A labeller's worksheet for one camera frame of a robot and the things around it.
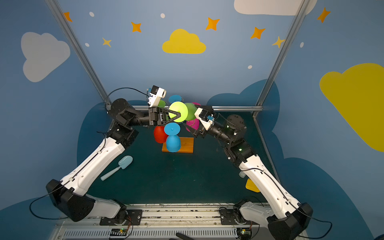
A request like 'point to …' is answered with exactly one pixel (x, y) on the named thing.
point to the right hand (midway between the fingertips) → (193, 110)
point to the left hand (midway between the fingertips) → (178, 114)
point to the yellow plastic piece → (250, 185)
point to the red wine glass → (160, 135)
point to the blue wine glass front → (173, 141)
